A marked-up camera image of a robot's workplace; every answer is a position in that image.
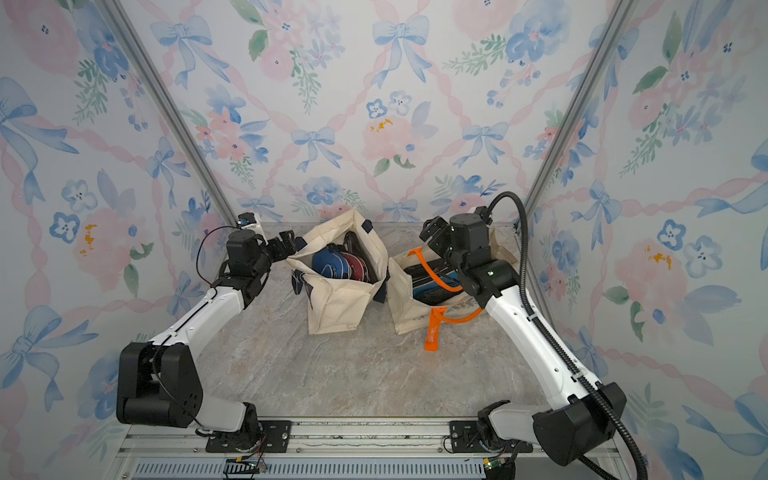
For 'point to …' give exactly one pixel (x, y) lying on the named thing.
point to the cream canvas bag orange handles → (409, 317)
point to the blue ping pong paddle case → (330, 263)
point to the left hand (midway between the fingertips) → (282, 233)
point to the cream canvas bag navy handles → (337, 304)
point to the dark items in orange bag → (426, 289)
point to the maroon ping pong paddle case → (358, 265)
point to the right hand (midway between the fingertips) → (430, 217)
